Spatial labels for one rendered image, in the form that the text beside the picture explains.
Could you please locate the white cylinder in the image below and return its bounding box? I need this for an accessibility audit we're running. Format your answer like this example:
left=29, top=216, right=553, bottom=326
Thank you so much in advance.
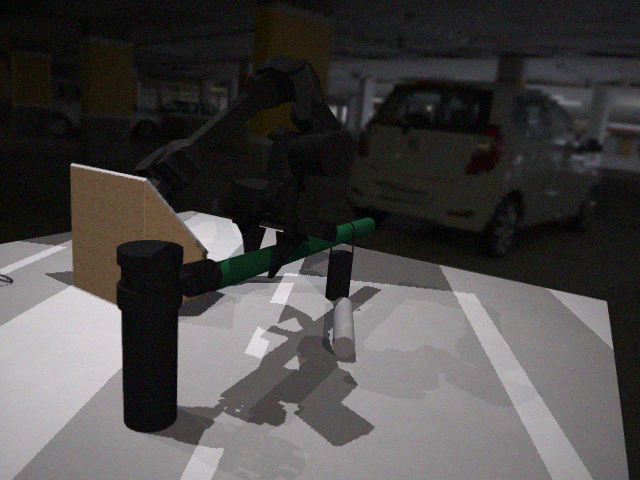
left=332, top=297, right=355, bottom=357

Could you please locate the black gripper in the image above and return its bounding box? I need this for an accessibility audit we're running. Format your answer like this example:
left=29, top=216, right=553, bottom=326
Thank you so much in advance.
left=210, top=167, right=338, bottom=279

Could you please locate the green cylindrical rod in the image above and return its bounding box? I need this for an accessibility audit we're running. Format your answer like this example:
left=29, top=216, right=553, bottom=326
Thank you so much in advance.
left=213, top=217, right=376, bottom=292

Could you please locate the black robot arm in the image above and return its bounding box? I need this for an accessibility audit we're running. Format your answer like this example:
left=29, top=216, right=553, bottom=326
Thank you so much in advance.
left=134, top=55, right=354, bottom=213

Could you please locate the black post with cap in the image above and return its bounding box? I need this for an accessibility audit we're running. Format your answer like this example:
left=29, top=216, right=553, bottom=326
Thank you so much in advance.
left=117, top=240, right=184, bottom=433

